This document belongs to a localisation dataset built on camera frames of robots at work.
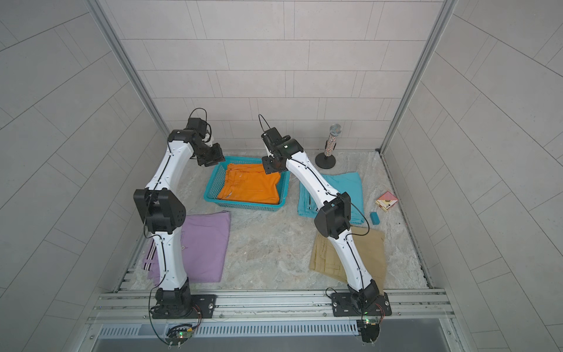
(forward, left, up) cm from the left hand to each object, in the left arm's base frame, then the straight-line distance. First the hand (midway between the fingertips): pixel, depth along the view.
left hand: (227, 156), depth 94 cm
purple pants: (-31, +6, -17) cm, 36 cm away
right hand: (-5, -19, 0) cm, 20 cm away
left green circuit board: (-61, +6, -15) cm, 63 cm away
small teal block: (-22, -63, -14) cm, 68 cm away
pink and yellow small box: (-13, -70, -14) cm, 73 cm away
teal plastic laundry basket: (-6, +5, -8) cm, 11 cm away
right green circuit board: (-59, -53, -15) cm, 81 cm away
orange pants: (-4, -8, -14) cm, 16 cm away
